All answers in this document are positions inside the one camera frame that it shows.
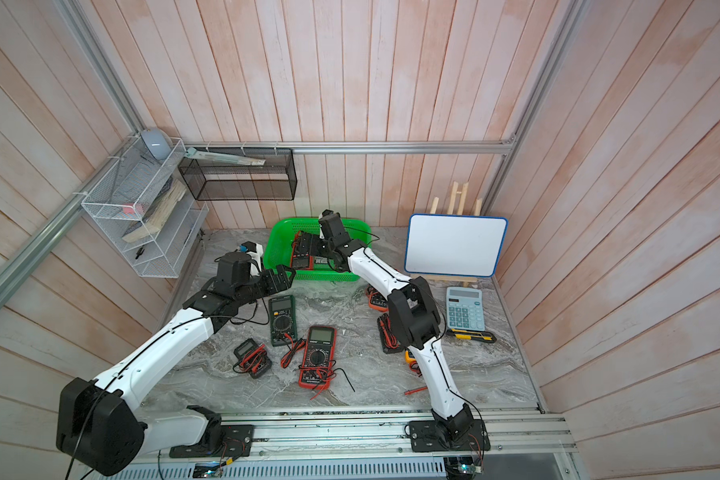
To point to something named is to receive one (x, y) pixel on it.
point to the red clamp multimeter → (300, 261)
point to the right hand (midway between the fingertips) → (308, 243)
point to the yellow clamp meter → (413, 362)
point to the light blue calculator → (465, 308)
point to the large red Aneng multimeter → (318, 356)
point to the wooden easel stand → (466, 280)
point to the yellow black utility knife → (482, 336)
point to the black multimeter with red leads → (390, 340)
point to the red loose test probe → (407, 392)
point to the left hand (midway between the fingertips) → (285, 279)
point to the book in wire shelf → (159, 212)
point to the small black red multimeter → (252, 358)
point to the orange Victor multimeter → (376, 300)
